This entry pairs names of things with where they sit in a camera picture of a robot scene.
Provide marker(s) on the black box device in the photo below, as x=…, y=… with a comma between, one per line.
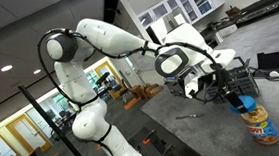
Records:
x=177, y=87

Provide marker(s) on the round recessed ceiling light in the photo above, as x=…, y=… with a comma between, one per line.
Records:
x=37, y=71
x=7, y=68

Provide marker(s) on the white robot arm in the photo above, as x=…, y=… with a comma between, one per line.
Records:
x=109, y=35

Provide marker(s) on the wooden block stack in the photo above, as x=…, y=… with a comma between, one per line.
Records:
x=145, y=91

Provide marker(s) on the white box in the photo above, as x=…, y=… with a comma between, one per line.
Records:
x=226, y=32

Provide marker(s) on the blue plastic jar lid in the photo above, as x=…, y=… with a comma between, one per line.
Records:
x=249, y=101

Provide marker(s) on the black plastic crate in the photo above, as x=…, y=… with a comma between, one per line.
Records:
x=247, y=84

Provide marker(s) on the white computer mouse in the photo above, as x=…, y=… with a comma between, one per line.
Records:
x=274, y=74

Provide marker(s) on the white paper sheet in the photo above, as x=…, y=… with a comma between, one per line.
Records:
x=181, y=19

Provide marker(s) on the silver metal fork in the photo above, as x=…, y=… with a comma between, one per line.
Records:
x=190, y=116

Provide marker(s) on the black laptop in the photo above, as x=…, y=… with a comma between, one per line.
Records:
x=278, y=59

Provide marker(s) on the black slanted pole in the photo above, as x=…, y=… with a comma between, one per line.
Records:
x=52, y=124

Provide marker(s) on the black ceiling column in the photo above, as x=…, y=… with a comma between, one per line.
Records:
x=110, y=2

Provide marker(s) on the white glass door cabinets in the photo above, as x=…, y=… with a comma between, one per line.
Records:
x=188, y=6

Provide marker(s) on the open peanut butter jar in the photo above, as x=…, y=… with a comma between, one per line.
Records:
x=262, y=129

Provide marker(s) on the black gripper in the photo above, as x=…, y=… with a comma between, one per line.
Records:
x=228, y=90

